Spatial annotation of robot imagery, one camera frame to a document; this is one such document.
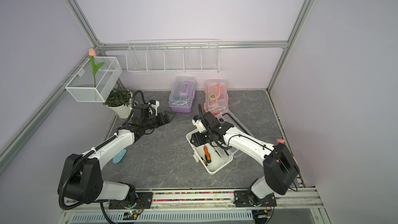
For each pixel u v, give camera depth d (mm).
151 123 732
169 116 788
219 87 1017
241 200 737
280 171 426
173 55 990
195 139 722
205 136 696
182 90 1056
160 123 765
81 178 421
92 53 844
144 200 739
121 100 936
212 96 1058
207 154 858
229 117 918
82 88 737
